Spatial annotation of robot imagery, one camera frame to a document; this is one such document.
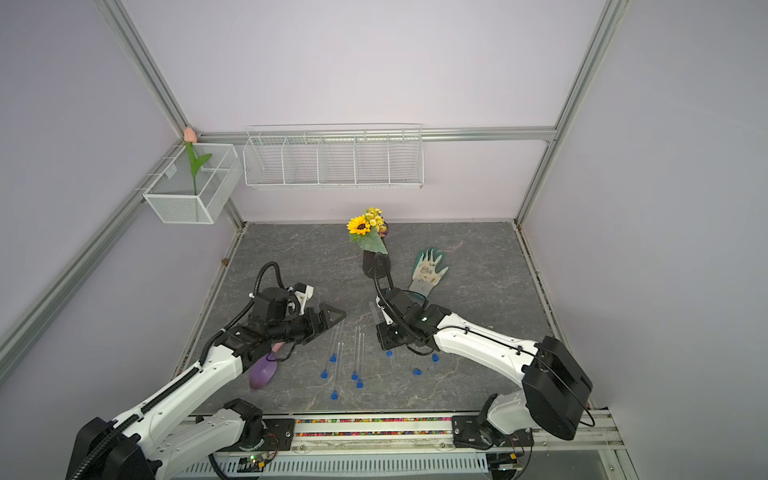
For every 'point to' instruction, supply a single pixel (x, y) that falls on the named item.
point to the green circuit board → (250, 464)
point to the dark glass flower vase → (376, 264)
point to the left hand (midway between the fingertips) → (337, 323)
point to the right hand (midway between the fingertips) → (380, 334)
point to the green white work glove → (426, 275)
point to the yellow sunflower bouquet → (368, 230)
